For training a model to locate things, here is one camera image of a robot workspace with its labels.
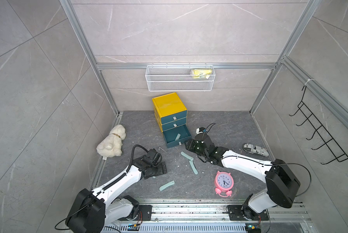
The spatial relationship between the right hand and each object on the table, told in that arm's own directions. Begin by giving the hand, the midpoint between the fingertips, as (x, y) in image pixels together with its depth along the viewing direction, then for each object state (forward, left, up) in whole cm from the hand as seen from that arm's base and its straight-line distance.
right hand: (186, 142), depth 84 cm
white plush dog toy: (+3, +47, -5) cm, 47 cm away
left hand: (-11, +15, -10) cm, 21 cm away
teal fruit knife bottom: (-18, +9, -14) cm, 25 cm away
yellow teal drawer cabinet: (+16, +9, +6) cm, 20 cm away
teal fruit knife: (-9, -5, -15) cm, 18 cm away
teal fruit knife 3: (+14, +5, -14) cm, 20 cm away
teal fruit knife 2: (-1, -1, -14) cm, 15 cm away
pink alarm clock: (-20, -21, -13) cm, 31 cm away
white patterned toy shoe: (+1, -47, -12) cm, 48 cm away
